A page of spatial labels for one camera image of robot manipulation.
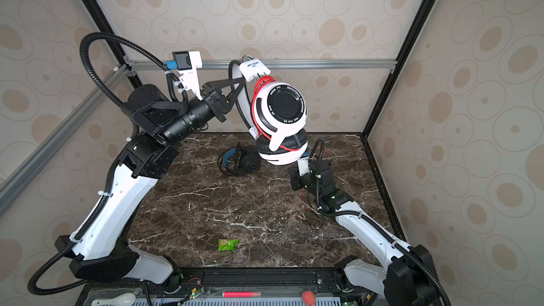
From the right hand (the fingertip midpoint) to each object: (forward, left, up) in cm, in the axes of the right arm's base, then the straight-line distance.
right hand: (291, 167), depth 80 cm
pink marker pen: (-38, +18, -21) cm, 47 cm away
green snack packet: (-23, +24, -18) cm, 38 cm away
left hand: (-8, +12, +42) cm, 44 cm away
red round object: (-40, -4, -18) cm, 44 cm away
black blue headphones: (+18, +25, -19) cm, 36 cm away
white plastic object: (-39, +56, -19) cm, 71 cm away
